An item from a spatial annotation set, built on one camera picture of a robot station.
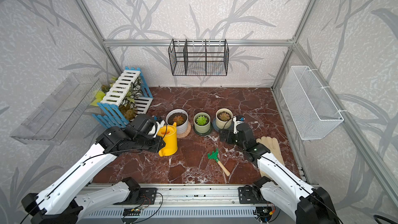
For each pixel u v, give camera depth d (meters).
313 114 0.62
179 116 0.93
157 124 0.55
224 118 0.93
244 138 0.61
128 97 0.81
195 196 0.75
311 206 0.39
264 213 0.75
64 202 0.39
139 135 0.50
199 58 1.06
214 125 0.98
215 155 0.87
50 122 0.65
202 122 0.91
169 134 0.70
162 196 0.70
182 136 0.94
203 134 0.95
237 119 0.72
